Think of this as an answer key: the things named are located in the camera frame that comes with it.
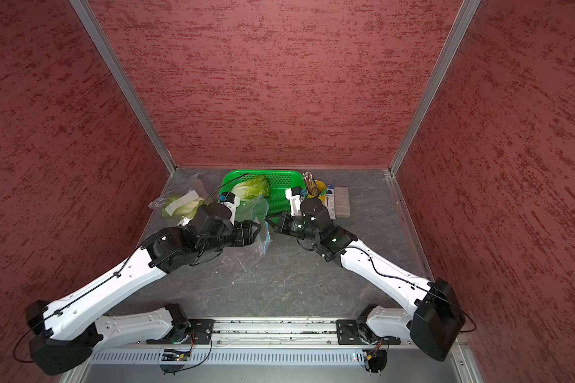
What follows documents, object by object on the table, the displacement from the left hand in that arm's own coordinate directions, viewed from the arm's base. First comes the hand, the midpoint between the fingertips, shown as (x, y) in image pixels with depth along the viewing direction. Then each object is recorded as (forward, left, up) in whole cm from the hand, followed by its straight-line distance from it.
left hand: (250, 233), depth 69 cm
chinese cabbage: (+21, +33, -15) cm, 42 cm away
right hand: (+3, -4, 0) cm, 5 cm away
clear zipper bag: (+42, +43, -24) cm, 65 cm away
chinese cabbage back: (+30, +5, -15) cm, 34 cm away
